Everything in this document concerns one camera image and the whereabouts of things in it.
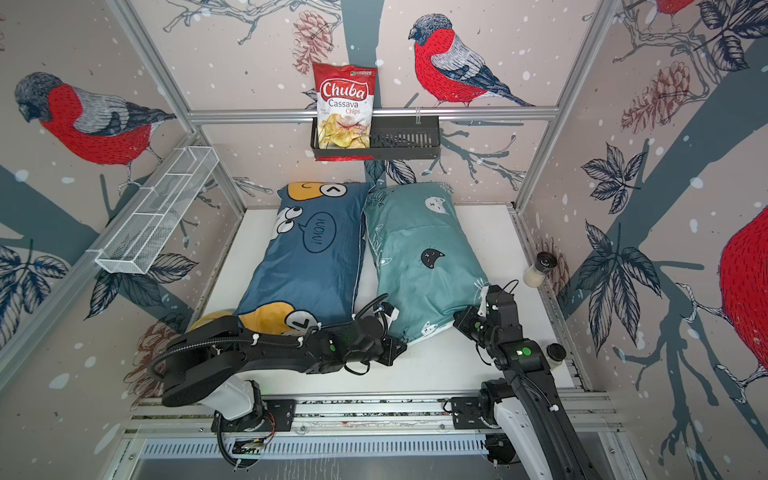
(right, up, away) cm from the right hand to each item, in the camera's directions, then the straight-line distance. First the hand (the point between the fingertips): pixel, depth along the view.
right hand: (453, 310), depth 79 cm
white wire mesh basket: (-80, +27, -1) cm, 84 cm away
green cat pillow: (-7, +12, +5) cm, 15 cm away
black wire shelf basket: (-16, +56, +27) cm, 64 cm away
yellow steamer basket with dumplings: (-71, -4, +9) cm, 72 cm away
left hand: (-11, -10, -2) cm, 15 cm away
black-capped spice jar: (+30, +7, +16) cm, 34 cm away
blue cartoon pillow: (-42, +9, +8) cm, 44 cm away
